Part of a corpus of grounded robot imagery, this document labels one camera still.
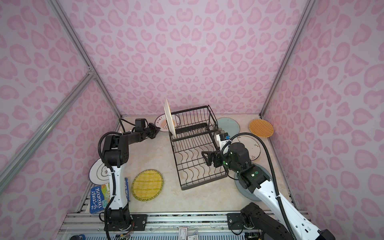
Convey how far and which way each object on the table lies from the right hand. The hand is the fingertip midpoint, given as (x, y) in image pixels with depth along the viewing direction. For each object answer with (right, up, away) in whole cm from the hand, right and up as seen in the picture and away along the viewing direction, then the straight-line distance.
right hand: (209, 150), depth 71 cm
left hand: (-32, +13, +39) cm, 52 cm away
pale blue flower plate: (+18, +13, +43) cm, 49 cm away
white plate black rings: (-65, -17, +19) cm, 70 cm away
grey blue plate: (+21, -24, +11) cm, 34 cm away
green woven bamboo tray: (-34, -21, +14) cm, 42 cm away
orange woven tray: (+42, +10, +40) cm, 58 cm away
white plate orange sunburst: (-34, +15, +45) cm, 59 cm away
